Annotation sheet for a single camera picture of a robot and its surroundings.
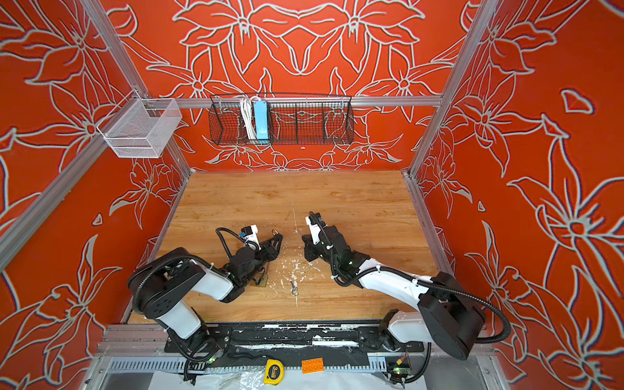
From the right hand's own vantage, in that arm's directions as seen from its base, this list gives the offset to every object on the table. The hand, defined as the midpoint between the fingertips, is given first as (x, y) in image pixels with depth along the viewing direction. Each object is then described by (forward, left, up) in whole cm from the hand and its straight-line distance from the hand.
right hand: (299, 237), depth 81 cm
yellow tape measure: (-37, +7, -11) cm, 39 cm away
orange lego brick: (-35, -4, -12) cm, 37 cm away
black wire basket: (+46, +3, +17) cm, 49 cm away
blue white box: (+38, +14, +21) cm, 46 cm away
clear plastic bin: (+39, +62, +19) cm, 75 cm away
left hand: (+2, +6, -4) cm, 8 cm away
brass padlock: (-13, +12, -6) cm, 19 cm away
